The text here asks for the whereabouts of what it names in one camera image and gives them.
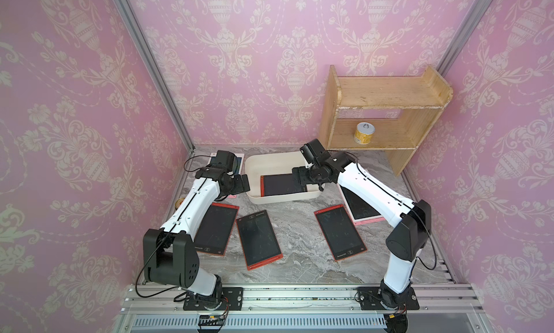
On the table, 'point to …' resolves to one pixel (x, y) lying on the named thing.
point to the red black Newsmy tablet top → (214, 234)
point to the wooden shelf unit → (383, 113)
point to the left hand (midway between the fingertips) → (238, 188)
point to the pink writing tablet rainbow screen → (239, 169)
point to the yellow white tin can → (364, 132)
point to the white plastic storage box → (275, 162)
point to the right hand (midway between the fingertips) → (303, 177)
